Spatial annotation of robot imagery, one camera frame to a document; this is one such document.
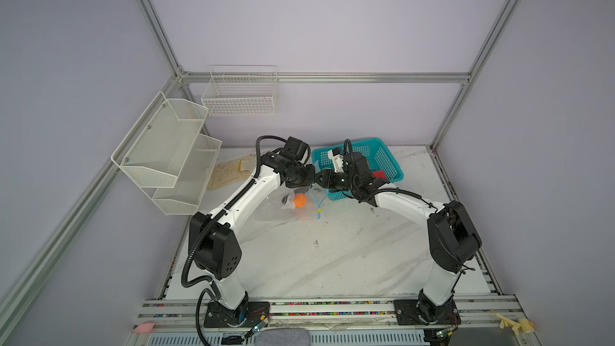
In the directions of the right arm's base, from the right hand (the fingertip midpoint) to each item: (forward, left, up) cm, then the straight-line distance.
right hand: (311, 177), depth 84 cm
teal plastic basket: (+24, -31, -15) cm, 42 cm away
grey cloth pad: (-46, +8, -16) cm, 49 cm away
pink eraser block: (-44, +50, -17) cm, 68 cm away
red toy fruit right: (+14, -29, -15) cm, 36 cm away
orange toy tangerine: (-2, +5, -11) cm, 13 cm away
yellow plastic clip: (-41, -64, -19) cm, 79 cm away
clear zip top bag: (+3, +2, -20) cm, 20 cm away
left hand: (-2, 0, +1) cm, 2 cm away
